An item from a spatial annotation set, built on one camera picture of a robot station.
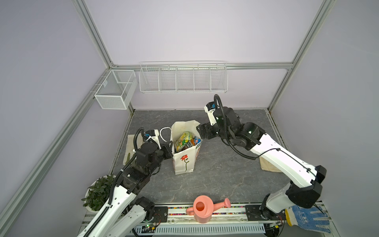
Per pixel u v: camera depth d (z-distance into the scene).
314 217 0.72
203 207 0.66
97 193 0.64
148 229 0.72
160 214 0.73
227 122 0.48
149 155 0.50
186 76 0.97
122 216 0.57
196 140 0.78
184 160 0.75
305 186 0.41
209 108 0.58
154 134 0.62
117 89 1.02
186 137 0.80
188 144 0.83
